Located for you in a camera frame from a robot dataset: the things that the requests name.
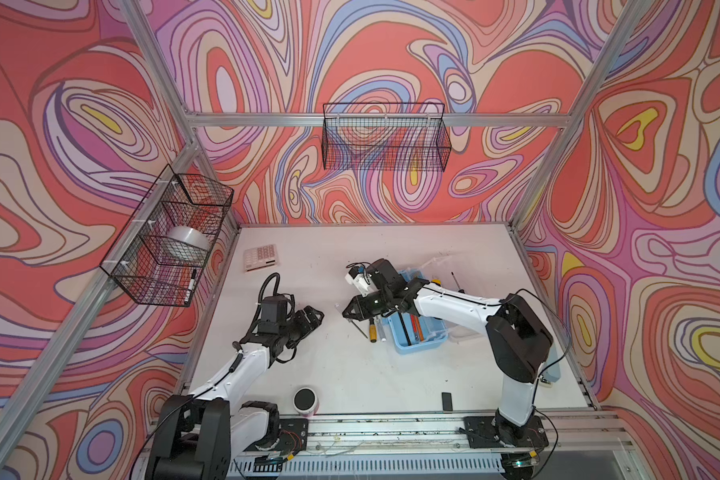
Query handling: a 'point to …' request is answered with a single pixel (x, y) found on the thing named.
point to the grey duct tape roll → (187, 243)
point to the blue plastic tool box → (411, 332)
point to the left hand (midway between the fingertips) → (319, 318)
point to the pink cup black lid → (305, 402)
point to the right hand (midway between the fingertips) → (351, 318)
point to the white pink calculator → (260, 257)
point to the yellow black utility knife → (436, 281)
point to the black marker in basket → (192, 280)
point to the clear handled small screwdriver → (381, 331)
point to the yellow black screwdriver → (460, 289)
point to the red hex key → (414, 323)
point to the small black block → (447, 401)
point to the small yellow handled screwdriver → (373, 332)
